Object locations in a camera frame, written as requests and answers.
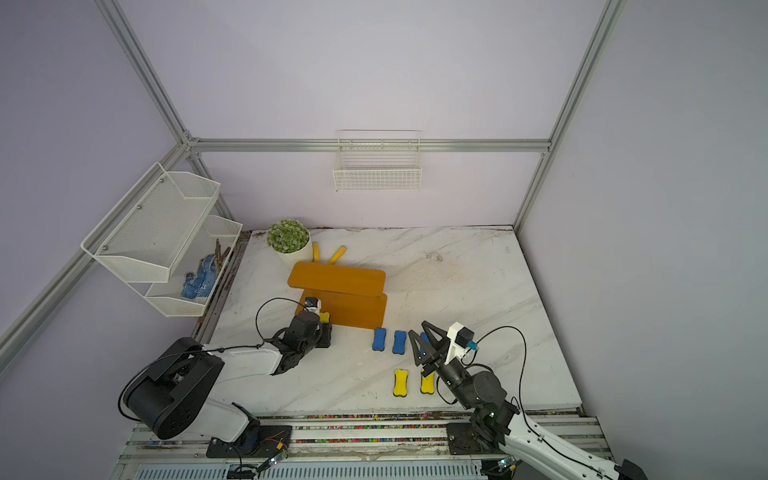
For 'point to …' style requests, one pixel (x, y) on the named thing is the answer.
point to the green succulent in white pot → (291, 240)
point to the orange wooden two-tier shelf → (352, 295)
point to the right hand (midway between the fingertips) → (416, 331)
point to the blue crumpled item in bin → (200, 285)
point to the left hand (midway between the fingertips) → (326, 329)
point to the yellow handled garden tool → (316, 253)
